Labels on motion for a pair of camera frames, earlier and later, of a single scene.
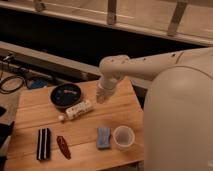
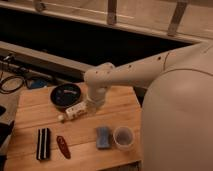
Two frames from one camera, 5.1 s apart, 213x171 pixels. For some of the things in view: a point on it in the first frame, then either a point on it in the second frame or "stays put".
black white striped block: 43,144 stays put
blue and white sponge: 103,138 stays put
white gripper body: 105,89 to 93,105
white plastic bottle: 77,111 stays put
